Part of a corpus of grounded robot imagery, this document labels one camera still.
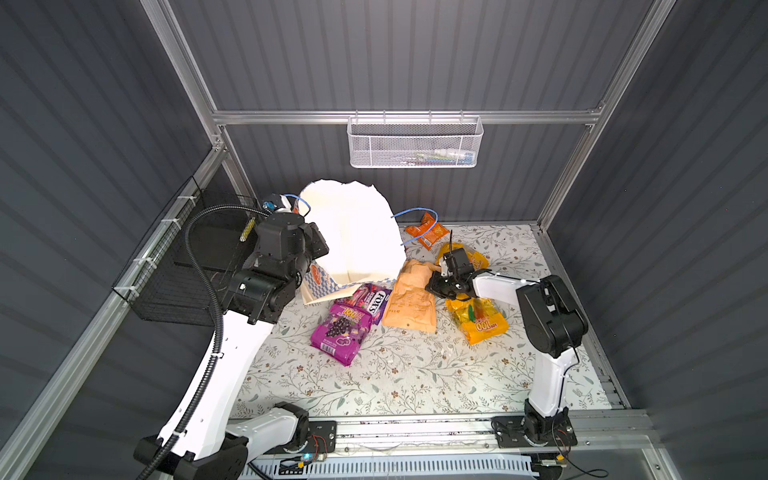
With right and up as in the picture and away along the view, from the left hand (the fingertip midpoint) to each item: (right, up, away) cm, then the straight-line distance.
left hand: (313, 228), depth 65 cm
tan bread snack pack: (+24, -22, +31) cm, 45 cm away
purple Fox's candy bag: (+10, -20, +31) cm, 39 cm away
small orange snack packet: (+34, +1, +50) cm, 60 cm away
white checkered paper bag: (+11, -4, +9) cm, 14 cm away
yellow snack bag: (+47, -8, +39) cm, 62 cm away
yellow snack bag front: (+44, -24, +24) cm, 56 cm away
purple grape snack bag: (+3, -29, +20) cm, 35 cm away
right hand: (+30, -17, +35) cm, 49 cm away
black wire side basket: (-35, -13, +3) cm, 37 cm away
